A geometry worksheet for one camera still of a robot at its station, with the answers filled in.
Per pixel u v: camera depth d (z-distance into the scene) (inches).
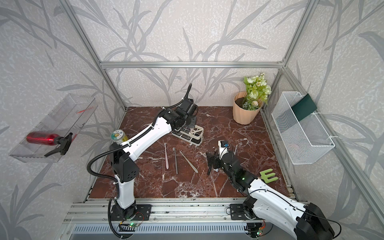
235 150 37.9
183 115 24.4
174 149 38.0
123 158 18.1
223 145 26.9
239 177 23.4
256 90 36.3
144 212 29.1
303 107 28.5
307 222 15.8
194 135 36.3
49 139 21.8
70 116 29.7
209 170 34.9
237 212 28.9
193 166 35.0
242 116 40.0
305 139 23.4
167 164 35.2
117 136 36.9
